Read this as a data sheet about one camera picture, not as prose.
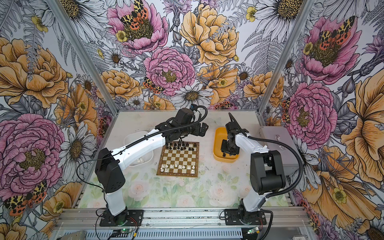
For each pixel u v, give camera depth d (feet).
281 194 1.54
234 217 2.42
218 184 2.79
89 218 2.50
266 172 1.55
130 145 1.65
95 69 3.20
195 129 2.41
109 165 1.47
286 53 2.89
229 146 2.61
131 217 2.40
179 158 3.09
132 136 3.26
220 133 3.56
